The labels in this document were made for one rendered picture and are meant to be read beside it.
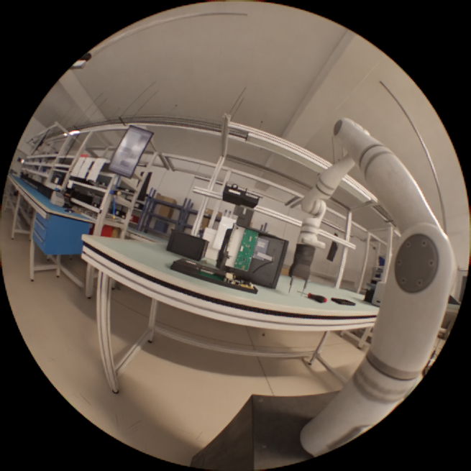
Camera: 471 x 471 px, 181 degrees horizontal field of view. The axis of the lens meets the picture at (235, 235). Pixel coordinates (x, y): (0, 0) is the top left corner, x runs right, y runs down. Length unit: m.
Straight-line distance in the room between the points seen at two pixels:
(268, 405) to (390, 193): 0.41
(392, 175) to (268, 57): 2.64
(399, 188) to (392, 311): 0.18
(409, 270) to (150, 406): 1.25
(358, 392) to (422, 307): 0.11
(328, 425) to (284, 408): 0.11
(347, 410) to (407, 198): 0.29
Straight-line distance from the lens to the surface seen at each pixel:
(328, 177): 0.54
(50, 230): 1.62
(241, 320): 0.41
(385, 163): 0.30
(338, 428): 0.25
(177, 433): 1.15
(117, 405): 1.21
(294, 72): 2.83
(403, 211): 0.28
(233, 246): 0.58
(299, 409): 0.35
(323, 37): 2.72
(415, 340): 0.19
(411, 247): 0.19
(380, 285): 1.05
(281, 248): 0.63
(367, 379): 0.21
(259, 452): 0.28
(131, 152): 1.61
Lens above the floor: 1.10
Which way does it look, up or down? 6 degrees up
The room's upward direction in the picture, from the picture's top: 17 degrees clockwise
